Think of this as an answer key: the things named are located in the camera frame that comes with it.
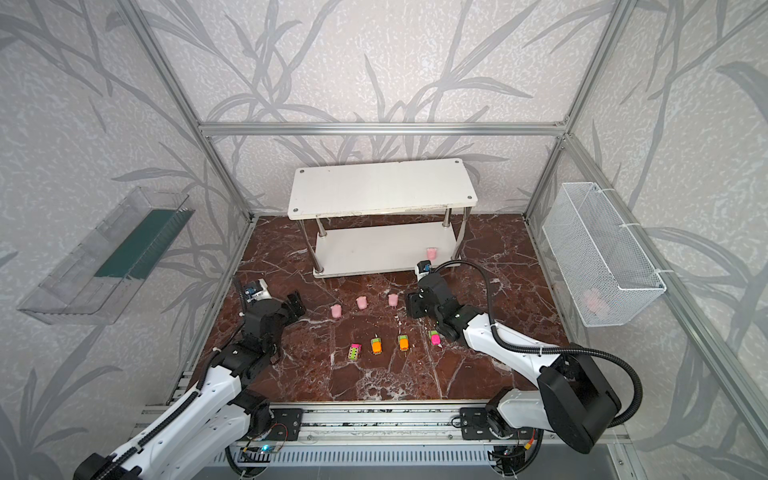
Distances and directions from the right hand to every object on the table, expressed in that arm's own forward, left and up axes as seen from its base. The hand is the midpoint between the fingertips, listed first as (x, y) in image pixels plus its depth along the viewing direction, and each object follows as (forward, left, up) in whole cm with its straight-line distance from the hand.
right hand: (414, 285), depth 87 cm
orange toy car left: (-14, +11, -9) cm, 20 cm away
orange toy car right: (-14, +3, -8) cm, 17 cm away
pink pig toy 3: (0, +7, -10) cm, 12 cm away
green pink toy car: (-17, +17, -8) cm, 25 cm away
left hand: (-3, +35, +3) cm, 35 cm away
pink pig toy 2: (-1, +16, -9) cm, 19 cm away
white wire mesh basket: (-13, -39, +23) cm, 47 cm away
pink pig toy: (-3, +25, -10) cm, 27 cm away
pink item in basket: (-10, -44, +9) cm, 46 cm away
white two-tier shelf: (+38, +12, -11) cm, 41 cm away
